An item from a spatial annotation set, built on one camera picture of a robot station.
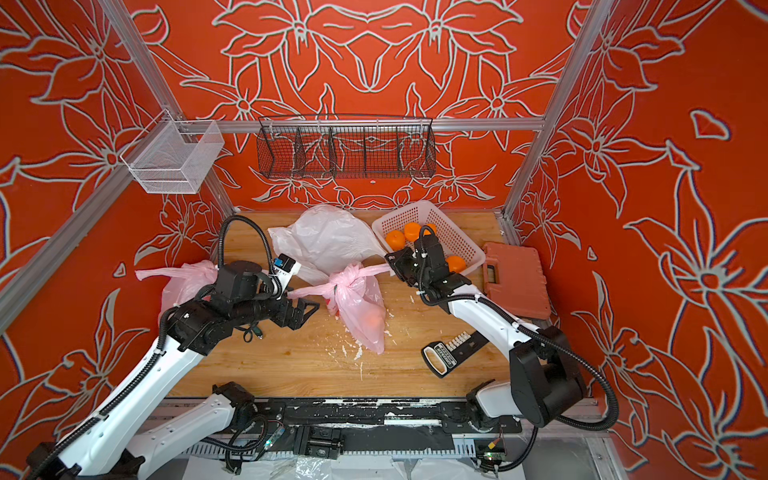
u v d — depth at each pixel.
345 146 1.00
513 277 0.95
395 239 1.04
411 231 1.08
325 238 1.08
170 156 0.90
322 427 0.72
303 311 0.62
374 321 0.83
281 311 0.61
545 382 0.41
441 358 0.81
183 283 0.83
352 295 0.74
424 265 0.63
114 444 0.40
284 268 0.60
